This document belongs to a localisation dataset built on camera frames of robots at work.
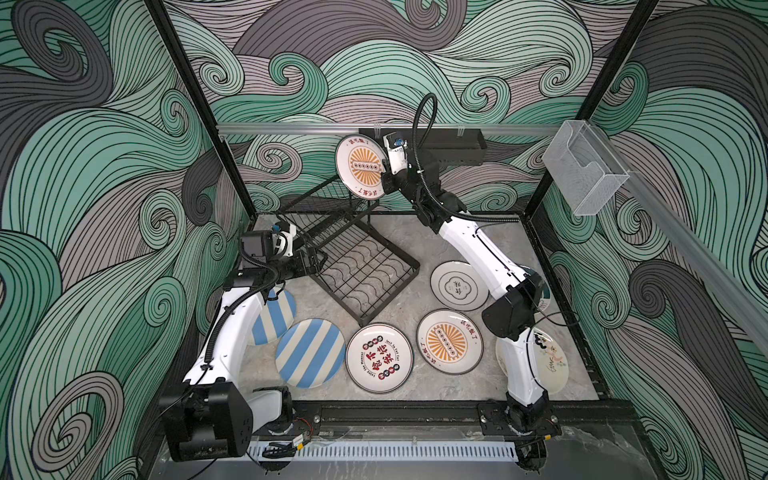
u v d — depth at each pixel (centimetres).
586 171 79
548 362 82
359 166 84
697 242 59
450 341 86
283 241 67
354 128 95
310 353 84
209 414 38
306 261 70
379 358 83
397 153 66
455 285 98
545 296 95
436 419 74
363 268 101
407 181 65
